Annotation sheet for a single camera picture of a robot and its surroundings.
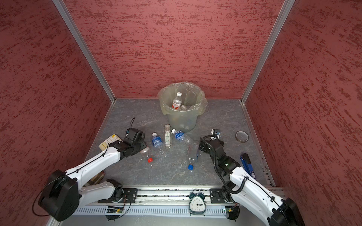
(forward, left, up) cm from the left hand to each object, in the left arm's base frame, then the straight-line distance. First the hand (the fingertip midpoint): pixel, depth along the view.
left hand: (144, 146), depth 87 cm
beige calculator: (+3, +28, -4) cm, 29 cm away
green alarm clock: (-30, -33, -1) cm, 44 cm away
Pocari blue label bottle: (+8, -24, 0) cm, 25 cm away
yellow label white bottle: (+24, -25, +10) cm, 36 cm away
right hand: (+1, -39, +6) cm, 39 cm away
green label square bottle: (+4, -15, -2) cm, 15 cm away
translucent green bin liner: (+31, -31, +15) cm, 46 cm away
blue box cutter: (-10, -63, -1) cm, 64 cm away
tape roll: (+11, -67, -5) cm, 68 cm away
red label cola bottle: (-4, -3, +1) cm, 5 cm away
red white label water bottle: (+30, -20, +11) cm, 38 cm away
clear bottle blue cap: (-1, -31, -5) cm, 32 cm away
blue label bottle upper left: (+4, -8, -1) cm, 9 cm away
